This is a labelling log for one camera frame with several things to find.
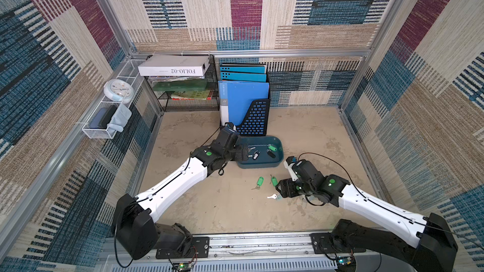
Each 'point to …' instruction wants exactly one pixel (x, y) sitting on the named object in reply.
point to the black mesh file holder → (256, 121)
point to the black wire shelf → (168, 105)
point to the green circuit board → (183, 266)
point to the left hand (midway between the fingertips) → (238, 147)
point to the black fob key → (271, 154)
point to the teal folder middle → (245, 77)
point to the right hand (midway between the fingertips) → (282, 184)
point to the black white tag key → (256, 155)
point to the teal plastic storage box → (263, 152)
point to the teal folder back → (244, 69)
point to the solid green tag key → (272, 148)
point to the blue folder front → (236, 96)
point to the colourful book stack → (193, 95)
